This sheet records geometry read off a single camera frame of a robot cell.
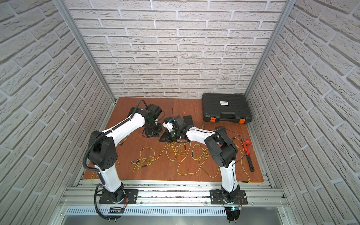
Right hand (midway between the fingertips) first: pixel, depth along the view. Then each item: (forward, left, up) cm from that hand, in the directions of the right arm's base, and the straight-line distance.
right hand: (161, 140), depth 87 cm
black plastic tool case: (+26, -49, -1) cm, 56 cm away
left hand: (+3, -1, +3) cm, 4 cm away
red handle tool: (-3, -57, -7) cm, 57 cm away
